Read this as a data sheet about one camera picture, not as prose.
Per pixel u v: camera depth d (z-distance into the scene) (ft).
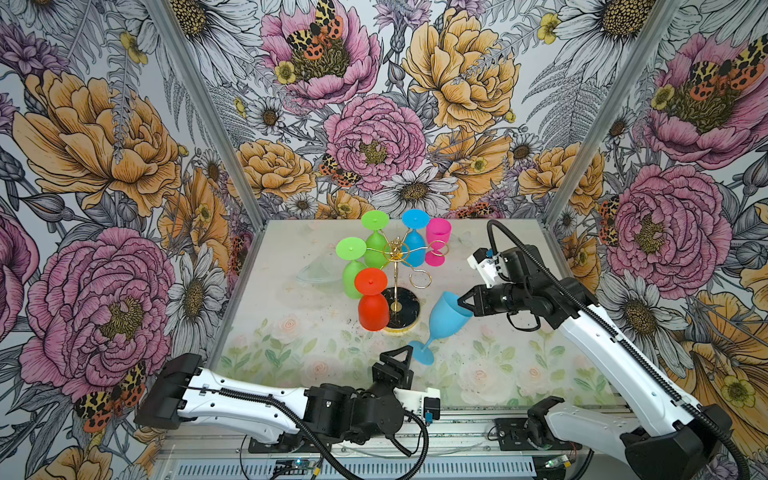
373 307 2.42
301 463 2.30
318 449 1.53
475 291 2.21
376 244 2.78
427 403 1.87
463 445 2.40
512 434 2.43
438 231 3.27
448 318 2.18
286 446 2.07
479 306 2.06
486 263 2.18
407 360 2.03
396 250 2.41
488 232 2.05
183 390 1.45
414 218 2.66
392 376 1.90
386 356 2.03
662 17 2.36
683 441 1.22
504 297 2.00
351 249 2.44
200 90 2.76
